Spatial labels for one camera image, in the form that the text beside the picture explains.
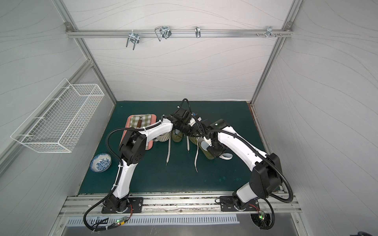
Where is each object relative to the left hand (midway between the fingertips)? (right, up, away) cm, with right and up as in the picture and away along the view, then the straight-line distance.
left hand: (201, 136), depth 89 cm
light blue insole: (+10, -7, -18) cm, 22 cm away
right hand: (+9, -7, -10) cm, 16 cm away
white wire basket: (-70, +9, -21) cm, 73 cm away
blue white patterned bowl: (-61, -15, -3) cm, 63 cm away
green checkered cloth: (-40, +9, +18) cm, 45 cm away
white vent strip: (-49, -40, -18) cm, 66 cm away
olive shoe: (-3, -3, -1) cm, 4 cm away
